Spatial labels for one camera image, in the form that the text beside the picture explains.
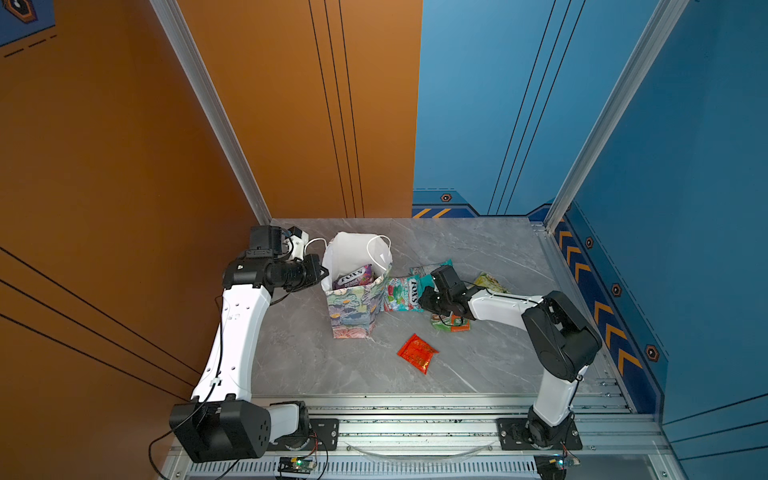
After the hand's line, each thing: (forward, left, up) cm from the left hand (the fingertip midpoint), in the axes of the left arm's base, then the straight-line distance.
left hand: (327, 268), depth 75 cm
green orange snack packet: (-3, -35, -24) cm, 42 cm away
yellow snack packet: (+12, -48, -22) cm, 54 cm away
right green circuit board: (-38, -58, -24) cm, 73 cm away
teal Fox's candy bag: (+6, -20, -21) cm, 30 cm away
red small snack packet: (-12, -24, -24) cm, 36 cm away
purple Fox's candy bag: (+7, -5, -14) cm, 17 cm away
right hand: (+4, -24, -23) cm, 33 cm away
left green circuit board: (-39, +6, -27) cm, 47 cm away
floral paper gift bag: (-7, -6, -9) cm, 13 cm away
